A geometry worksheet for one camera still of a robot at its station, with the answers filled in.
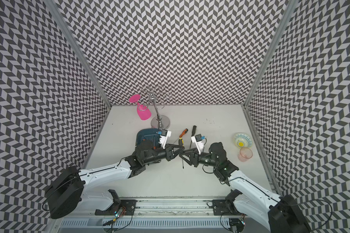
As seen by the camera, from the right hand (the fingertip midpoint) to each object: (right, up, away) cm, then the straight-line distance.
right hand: (181, 157), depth 73 cm
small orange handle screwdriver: (+2, +10, +27) cm, 29 cm away
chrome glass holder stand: (-14, +33, +9) cm, 37 cm away
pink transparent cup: (+40, -3, +17) cm, 43 cm away
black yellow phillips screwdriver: (0, +8, -2) cm, 8 cm away
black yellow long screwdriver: (+9, +13, +29) cm, 33 cm away
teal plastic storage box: (-23, +9, +28) cm, 38 cm away
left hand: (+1, +4, -1) cm, 4 cm away
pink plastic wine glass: (-26, +23, +23) cm, 42 cm away
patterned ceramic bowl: (+40, +5, +24) cm, 47 cm away
